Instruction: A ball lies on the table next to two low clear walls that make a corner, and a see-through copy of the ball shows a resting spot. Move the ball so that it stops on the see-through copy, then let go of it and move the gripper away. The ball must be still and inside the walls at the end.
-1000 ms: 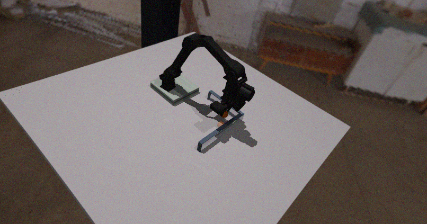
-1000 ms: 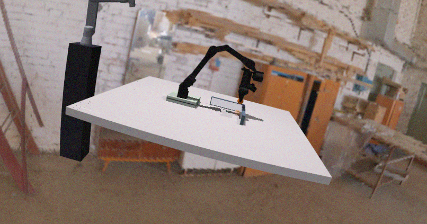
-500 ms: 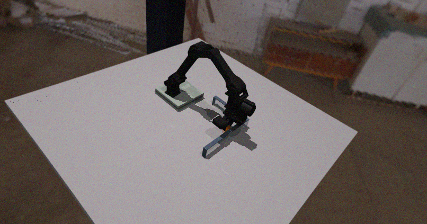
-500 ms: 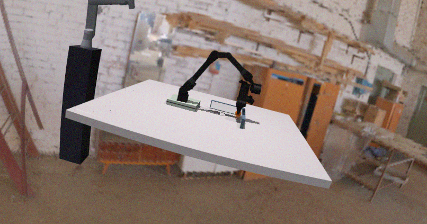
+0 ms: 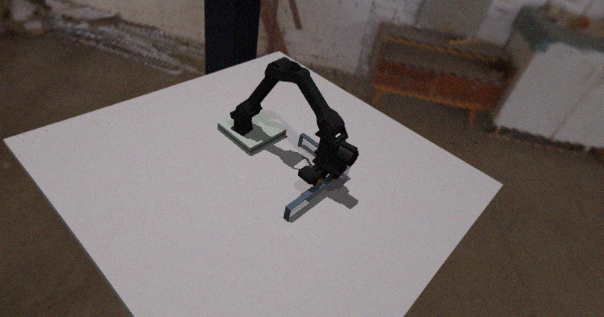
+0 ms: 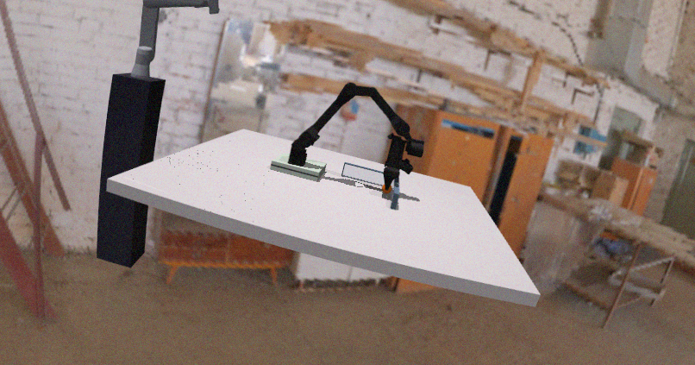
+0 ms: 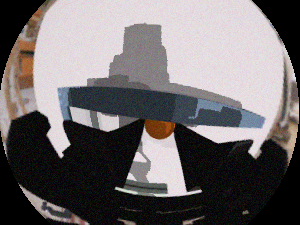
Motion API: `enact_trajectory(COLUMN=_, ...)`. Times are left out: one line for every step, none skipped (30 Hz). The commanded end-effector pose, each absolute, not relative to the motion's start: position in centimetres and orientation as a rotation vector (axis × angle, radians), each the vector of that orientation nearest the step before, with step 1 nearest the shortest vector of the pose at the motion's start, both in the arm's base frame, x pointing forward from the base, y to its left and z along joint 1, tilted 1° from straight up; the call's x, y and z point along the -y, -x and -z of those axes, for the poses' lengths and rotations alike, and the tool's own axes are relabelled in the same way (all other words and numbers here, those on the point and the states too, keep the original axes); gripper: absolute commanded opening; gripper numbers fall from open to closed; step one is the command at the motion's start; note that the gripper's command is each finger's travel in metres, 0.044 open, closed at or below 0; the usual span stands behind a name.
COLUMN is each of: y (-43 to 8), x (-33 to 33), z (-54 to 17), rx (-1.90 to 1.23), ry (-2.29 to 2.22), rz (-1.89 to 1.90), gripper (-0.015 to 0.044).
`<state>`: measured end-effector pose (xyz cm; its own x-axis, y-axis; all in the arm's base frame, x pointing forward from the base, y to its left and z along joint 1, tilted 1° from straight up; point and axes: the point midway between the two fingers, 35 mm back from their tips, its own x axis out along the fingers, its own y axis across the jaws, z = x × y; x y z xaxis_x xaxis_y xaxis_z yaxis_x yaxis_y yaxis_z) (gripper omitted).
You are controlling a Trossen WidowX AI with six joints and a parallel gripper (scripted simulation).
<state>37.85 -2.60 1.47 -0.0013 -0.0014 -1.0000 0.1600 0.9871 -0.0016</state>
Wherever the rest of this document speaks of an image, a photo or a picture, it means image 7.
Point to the orange-brown ball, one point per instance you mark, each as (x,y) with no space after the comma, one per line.
(159,129)

